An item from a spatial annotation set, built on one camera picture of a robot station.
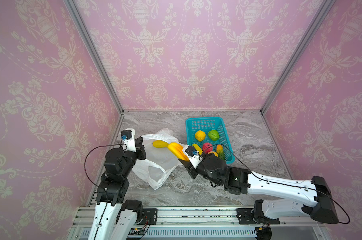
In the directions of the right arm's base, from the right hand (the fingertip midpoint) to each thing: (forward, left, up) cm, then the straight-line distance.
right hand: (183, 155), depth 66 cm
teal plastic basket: (+35, -17, -22) cm, 45 cm away
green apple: (+26, -20, -21) cm, 39 cm away
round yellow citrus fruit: (+25, -11, -21) cm, 35 cm away
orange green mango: (+14, -23, -22) cm, 35 cm away
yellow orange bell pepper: (+13, -19, -22) cm, 32 cm away
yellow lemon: (+15, -10, -24) cm, 30 cm away
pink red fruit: (+17, -15, -22) cm, 31 cm away
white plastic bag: (+10, +15, -25) cm, 31 cm away
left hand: (+7, +18, +5) cm, 20 cm away
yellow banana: (+1, +3, +6) cm, 7 cm away
